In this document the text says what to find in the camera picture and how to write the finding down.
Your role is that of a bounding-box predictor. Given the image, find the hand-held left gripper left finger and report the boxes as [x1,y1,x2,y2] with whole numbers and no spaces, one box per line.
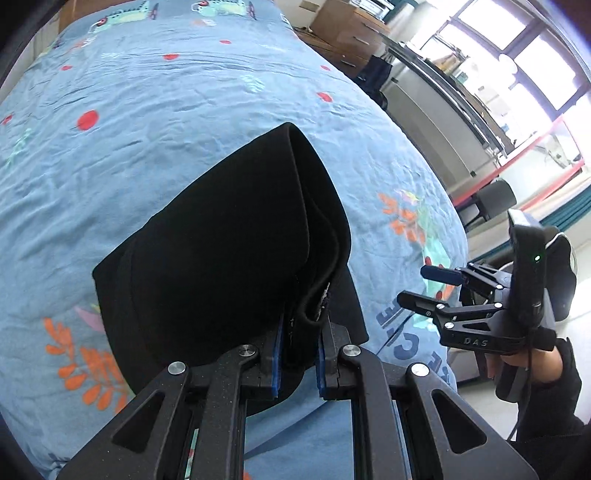
[55,314,284,480]

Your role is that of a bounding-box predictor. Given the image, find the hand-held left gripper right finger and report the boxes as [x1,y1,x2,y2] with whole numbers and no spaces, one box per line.
[315,318,539,480]

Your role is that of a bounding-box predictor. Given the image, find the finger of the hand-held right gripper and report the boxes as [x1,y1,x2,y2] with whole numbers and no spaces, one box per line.
[397,291,465,325]
[421,265,512,292]

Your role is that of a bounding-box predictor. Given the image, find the black pants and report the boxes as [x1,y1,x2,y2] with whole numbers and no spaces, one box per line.
[92,122,369,418]

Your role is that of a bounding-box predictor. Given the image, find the person's right forearm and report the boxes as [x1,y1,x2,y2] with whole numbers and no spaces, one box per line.
[512,339,585,480]

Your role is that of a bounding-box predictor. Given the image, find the person's right hand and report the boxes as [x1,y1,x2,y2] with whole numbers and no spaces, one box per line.
[484,354,503,385]

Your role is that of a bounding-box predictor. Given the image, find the dark grey chair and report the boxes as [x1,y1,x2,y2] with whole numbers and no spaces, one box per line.
[471,180,517,222]

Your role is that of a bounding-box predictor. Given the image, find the glass top desk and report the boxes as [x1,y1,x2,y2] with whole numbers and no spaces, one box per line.
[381,34,509,158]

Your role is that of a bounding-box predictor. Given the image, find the black bag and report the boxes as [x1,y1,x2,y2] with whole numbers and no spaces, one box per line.
[358,55,393,109]

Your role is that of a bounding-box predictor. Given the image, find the window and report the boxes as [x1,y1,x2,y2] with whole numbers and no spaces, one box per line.
[416,0,591,139]

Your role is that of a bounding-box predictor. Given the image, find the wooden dresser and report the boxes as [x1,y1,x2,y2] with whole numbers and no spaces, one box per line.
[309,0,393,79]

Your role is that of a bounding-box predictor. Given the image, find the blue printed bed sheet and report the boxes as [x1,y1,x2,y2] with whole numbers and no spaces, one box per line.
[0,0,469,480]

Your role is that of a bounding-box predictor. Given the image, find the dinosaur print pillow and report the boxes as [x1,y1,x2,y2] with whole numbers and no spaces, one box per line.
[88,0,162,29]
[189,0,278,20]

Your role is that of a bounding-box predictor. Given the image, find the red metal frame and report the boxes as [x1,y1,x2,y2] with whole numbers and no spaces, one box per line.
[455,115,591,208]

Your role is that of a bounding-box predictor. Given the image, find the black cable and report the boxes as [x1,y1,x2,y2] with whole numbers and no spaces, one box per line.
[507,351,537,444]

